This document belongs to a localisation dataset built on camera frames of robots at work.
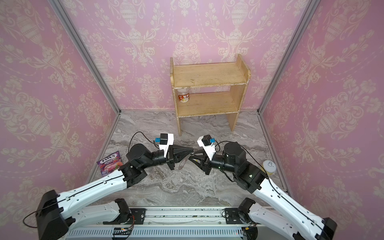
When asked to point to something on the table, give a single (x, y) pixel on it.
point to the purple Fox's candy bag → (110, 163)
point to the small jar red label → (183, 94)
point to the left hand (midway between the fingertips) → (191, 152)
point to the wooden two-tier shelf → (216, 89)
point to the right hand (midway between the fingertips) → (191, 155)
